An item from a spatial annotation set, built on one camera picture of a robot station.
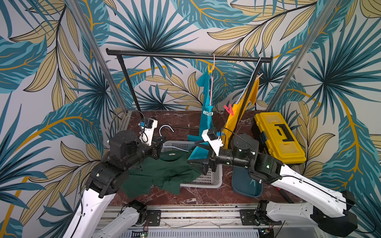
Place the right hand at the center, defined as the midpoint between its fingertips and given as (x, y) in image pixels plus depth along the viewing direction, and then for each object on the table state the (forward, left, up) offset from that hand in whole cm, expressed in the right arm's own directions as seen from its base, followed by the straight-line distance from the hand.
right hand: (191, 151), depth 55 cm
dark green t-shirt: (+4, +12, -26) cm, 29 cm away
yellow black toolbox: (+21, -49, -21) cm, 57 cm away
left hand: (+6, +11, -2) cm, 13 cm away
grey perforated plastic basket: (+2, -12, -37) cm, 39 cm away
